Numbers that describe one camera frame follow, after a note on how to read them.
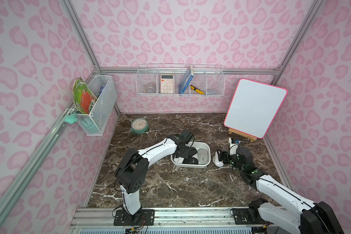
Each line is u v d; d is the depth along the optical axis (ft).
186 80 2.90
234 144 2.14
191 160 2.96
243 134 3.31
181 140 2.31
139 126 3.60
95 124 2.40
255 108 3.09
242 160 2.10
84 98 2.45
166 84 3.12
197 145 3.19
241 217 2.37
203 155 3.03
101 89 2.86
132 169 1.57
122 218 2.36
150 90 3.19
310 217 1.30
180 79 3.21
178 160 2.89
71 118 2.05
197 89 3.21
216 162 2.95
